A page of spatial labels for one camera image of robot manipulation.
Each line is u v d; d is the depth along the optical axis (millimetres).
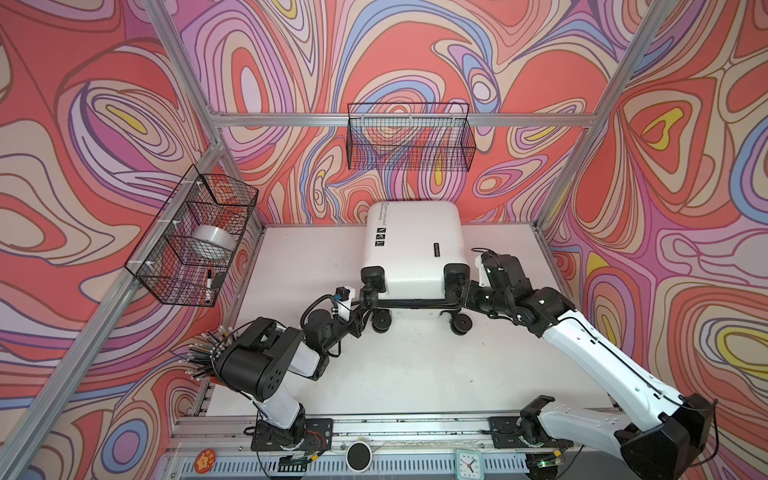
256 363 478
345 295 761
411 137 842
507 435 719
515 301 545
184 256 743
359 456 665
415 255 824
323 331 699
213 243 709
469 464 682
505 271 550
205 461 703
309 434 731
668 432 371
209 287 718
